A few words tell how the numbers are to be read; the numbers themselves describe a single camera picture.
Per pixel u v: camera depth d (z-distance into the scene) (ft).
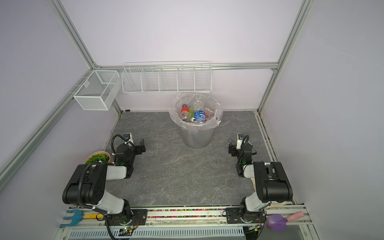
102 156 2.76
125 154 2.36
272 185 1.48
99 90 3.22
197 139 3.00
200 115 2.70
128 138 2.63
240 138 2.68
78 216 2.43
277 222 2.33
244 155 2.35
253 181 2.77
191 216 2.47
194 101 2.88
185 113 2.96
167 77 3.25
